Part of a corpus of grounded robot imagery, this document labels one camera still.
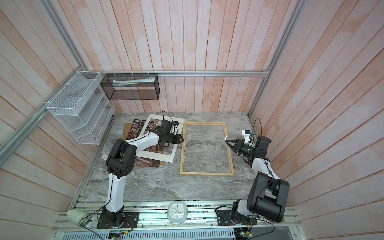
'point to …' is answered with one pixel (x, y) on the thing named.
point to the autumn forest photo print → (135, 131)
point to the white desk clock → (177, 212)
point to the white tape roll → (78, 217)
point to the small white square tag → (104, 157)
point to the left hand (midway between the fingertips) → (181, 141)
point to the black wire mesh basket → (131, 86)
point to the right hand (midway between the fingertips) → (226, 141)
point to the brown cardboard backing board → (126, 129)
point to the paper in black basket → (133, 81)
